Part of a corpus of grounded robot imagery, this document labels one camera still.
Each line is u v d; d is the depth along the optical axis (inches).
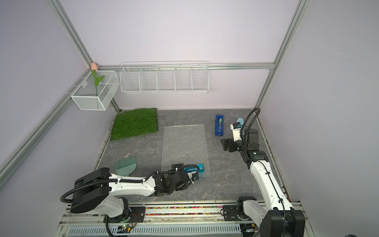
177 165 30.3
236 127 27.5
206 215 29.7
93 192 16.6
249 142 23.6
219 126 40.9
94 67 35.1
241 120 44.3
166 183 24.4
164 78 39.9
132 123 43.5
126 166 35.3
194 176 27.4
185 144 39.2
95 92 34.9
